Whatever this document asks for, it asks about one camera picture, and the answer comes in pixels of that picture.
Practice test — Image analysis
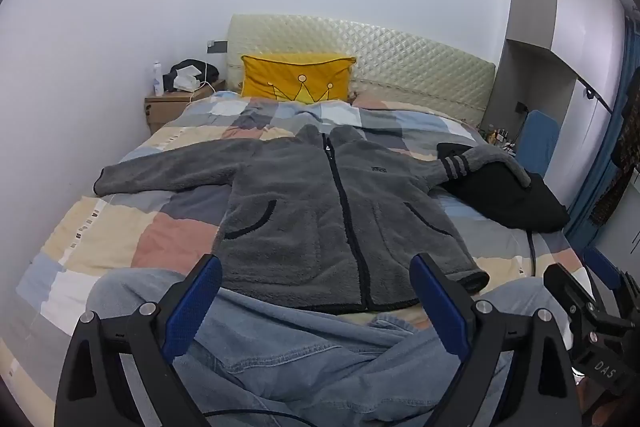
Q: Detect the black garment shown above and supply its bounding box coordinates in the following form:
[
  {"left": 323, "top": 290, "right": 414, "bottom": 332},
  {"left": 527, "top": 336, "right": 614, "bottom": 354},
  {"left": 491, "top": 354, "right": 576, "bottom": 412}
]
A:
[{"left": 436, "top": 142, "right": 571, "bottom": 232}]

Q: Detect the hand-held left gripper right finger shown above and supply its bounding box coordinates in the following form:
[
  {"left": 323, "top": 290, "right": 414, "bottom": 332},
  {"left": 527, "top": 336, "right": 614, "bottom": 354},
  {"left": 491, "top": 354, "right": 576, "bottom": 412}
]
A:
[{"left": 409, "top": 253, "right": 583, "bottom": 427}]

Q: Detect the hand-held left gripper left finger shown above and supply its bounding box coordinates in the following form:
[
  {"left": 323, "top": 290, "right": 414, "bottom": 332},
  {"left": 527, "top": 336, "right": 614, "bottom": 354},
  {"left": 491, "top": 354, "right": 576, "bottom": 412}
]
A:
[{"left": 54, "top": 253, "right": 223, "bottom": 427}]

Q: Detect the patchwork checked quilt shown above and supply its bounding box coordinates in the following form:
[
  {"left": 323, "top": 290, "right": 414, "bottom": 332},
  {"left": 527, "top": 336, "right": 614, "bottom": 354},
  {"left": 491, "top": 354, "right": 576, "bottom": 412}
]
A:
[{"left": 15, "top": 89, "right": 586, "bottom": 408}]

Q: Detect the patterned hanging garment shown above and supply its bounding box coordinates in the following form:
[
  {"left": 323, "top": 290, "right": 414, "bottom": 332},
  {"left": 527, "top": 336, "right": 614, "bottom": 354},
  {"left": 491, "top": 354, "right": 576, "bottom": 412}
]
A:
[{"left": 592, "top": 82, "right": 640, "bottom": 225}]

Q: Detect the white charging cable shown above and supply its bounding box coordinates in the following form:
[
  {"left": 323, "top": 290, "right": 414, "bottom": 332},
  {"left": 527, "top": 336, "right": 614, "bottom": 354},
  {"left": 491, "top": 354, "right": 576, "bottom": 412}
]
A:
[{"left": 190, "top": 66, "right": 213, "bottom": 108}]

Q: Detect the black bag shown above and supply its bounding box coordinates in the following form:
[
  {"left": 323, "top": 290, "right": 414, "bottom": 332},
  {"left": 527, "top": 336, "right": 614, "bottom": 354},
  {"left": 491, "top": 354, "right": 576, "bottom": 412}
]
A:
[{"left": 163, "top": 59, "right": 221, "bottom": 90}]

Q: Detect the grey and white wardrobe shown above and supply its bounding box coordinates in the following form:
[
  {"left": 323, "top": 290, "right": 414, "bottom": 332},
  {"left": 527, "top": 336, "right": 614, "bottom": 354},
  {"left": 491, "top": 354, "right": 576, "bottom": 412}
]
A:
[{"left": 482, "top": 0, "right": 640, "bottom": 228}]

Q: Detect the group of small bottles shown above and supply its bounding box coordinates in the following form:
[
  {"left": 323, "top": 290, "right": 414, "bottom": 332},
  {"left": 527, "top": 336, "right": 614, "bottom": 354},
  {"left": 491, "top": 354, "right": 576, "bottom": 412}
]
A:
[{"left": 480, "top": 123, "right": 518, "bottom": 152}]

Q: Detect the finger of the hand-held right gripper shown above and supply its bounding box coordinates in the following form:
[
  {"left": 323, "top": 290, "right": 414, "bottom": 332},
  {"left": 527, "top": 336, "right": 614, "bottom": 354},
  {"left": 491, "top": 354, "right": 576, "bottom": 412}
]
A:
[
  {"left": 543, "top": 263, "right": 601, "bottom": 323},
  {"left": 582, "top": 247, "right": 640, "bottom": 310}
]

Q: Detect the yellow crown pillow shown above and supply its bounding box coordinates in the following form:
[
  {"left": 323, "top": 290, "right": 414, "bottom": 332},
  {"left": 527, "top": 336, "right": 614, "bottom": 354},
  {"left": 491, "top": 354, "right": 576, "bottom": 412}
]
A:
[{"left": 240, "top": 54, "right": 357, "bottom": 104}]

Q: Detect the white tissue pack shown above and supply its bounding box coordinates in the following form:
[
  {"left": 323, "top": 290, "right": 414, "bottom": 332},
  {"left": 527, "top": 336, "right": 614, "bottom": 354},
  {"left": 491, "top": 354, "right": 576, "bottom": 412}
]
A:
[{"left": 172, "top": 67, "right": 199, "bottom": 92}]

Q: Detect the grey fleece jacket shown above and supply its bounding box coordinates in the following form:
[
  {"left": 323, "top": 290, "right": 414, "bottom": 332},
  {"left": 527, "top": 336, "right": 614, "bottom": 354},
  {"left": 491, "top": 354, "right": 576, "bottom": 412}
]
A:
[{"left": 94, "top": 123, "right": 533, "bottom": 314}]

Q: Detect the blue denim garment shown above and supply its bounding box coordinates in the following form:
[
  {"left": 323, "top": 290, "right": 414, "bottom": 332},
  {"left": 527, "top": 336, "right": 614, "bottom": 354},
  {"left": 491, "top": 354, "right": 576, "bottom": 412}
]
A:
[{"left": 85, "top": 268, "right": 571, "bottom": 427}]

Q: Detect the cream quilted headboard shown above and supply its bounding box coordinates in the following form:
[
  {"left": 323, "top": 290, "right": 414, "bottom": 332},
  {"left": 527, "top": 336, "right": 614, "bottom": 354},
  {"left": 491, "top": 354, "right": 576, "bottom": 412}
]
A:
[{"left": 226, "top": 13, "right": 497, "bottom": 130}]

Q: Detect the blue chair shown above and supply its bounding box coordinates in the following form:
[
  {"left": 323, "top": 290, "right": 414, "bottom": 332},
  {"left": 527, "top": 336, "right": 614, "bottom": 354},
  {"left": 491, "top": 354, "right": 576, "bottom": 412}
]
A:
[{"left": 515, "top": 109, "right": 560, "bottom": 180}]

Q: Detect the thick black cable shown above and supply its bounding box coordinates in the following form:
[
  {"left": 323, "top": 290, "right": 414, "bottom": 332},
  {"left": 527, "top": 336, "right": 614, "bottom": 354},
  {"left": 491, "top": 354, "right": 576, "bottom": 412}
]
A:
[{"left": 525, "top": 229, "right": 542, "bottom": 279}]

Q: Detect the wooden nightstand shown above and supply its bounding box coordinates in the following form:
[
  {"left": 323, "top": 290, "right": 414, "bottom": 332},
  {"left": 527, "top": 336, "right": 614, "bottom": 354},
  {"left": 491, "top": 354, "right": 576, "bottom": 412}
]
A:
[{"left": 144, "top": 79, "right": 227, "bottom": 135}]

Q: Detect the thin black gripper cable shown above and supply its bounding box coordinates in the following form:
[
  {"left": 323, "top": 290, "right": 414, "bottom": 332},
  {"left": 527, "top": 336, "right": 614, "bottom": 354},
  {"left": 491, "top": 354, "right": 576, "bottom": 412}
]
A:
[{"left": 200, "top": 408, "right": 313, "bottom": 427}]

